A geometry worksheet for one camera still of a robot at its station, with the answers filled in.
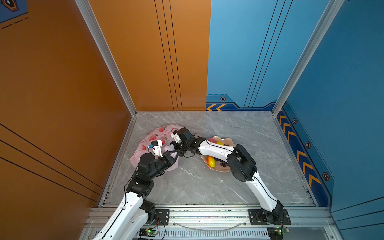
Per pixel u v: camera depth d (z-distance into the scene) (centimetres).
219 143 94
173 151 72
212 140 95
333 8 70
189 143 75
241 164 58
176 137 85
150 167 58
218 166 84
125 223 46
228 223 73
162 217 74
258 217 73
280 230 70
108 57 87
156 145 69
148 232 71
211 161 84
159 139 89
